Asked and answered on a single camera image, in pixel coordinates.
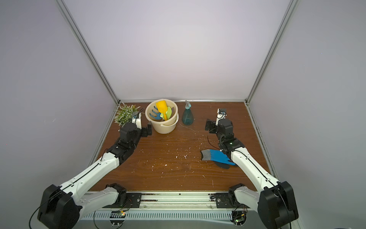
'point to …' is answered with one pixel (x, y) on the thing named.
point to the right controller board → (238, 217)
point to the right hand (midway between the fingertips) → (216, 116)
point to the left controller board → (117, 217)
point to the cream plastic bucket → (161, 126)
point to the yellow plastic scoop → (161, 106)
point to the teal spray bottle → (188, 118)
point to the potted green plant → (126, 113)
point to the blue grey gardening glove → (218, 156)
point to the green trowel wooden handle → (168, 113)
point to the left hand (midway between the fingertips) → (144, 120)
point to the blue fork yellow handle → (158, 115)
